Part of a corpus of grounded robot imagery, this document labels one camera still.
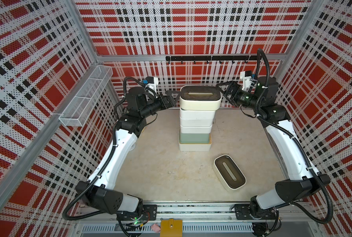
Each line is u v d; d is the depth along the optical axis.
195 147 0.93
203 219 0.73
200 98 0.67
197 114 0.69
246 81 0.60
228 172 0.82
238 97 0.58
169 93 0.60
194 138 0.91
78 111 0.92
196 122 0.78
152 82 0.58
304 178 0.40
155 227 0.68
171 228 0.68
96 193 0.38
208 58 0.88
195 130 0.81
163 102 0.57
